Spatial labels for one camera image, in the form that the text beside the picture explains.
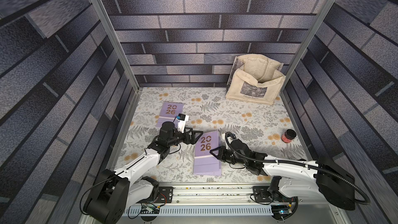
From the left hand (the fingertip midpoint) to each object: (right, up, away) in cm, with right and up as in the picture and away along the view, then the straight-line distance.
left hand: (197, 130), depth 80 cm
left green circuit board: (-23, -35, -9) cm, 43 cm away
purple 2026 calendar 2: (-21, +8, +24) cm, 33 cm away
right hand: (+5, -11, -2) cm, 12 cm away
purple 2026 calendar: (+4, -17, -1) cm, 17 cm away
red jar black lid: (+52, -4, +6) cm, 53 cm away
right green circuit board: (+39, -35, -9) cm, 53 cm away
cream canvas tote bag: (+44, +32, +30) cm, 62 cm away
